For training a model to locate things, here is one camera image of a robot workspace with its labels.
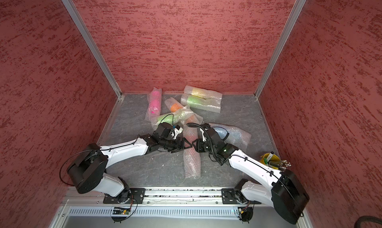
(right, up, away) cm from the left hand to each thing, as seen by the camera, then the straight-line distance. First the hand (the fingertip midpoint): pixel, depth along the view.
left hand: (187, 150), depth 81 cm
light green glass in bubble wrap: (+17, +26, +25) cm, 40 cm away
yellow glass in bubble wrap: (+11, +34, +30) cm, 47 cm away
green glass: (-4, +17, +13) cm, 22 cm away
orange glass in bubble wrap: (-11, +26, +23) cm, 36 cm away
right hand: (+4, +2, +1) cm, 4 cm away
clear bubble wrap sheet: (+3, -5, -3) cm, 6 cm away
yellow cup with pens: (+46, -4, -3) cm, 46 cm away
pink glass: (-25, +26, +23) cm, 43 cm away
